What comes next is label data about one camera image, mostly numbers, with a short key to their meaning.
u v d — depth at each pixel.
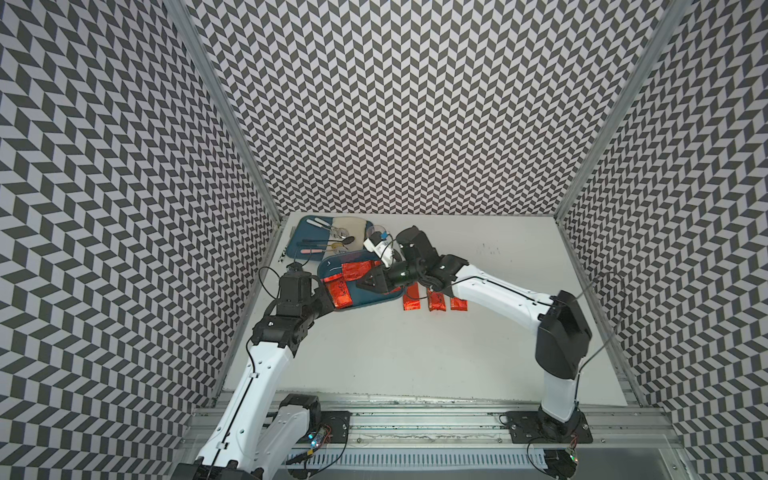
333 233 1.14
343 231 1.16
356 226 1.16
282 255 1.08
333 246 1.09
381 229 1.09
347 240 1.11
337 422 0.76
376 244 0.72
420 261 0.62
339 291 0.83
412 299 0.96
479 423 0.75
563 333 0.47
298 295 0.58
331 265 0.84
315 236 1.13
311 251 1.08
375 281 0.69
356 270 0.86
